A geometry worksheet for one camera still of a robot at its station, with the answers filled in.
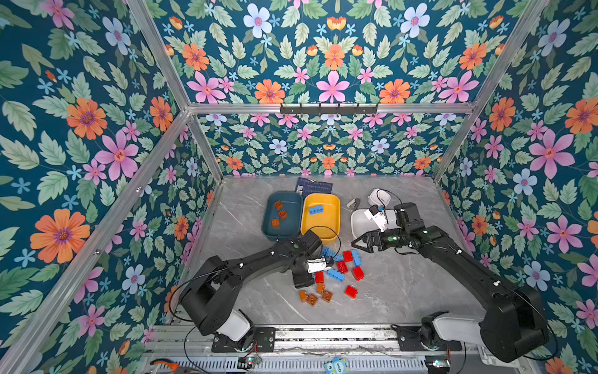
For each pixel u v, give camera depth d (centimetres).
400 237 66
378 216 73
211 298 43
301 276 75
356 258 89
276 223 100
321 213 104
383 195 108
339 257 91
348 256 91
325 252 91
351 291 84
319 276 86
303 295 82
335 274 86
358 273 87
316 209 104
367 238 69
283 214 102
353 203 108
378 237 69
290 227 96
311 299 81
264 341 73
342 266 88
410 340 74
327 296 82
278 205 107
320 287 84
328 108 91
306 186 115
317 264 76
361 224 100
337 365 68
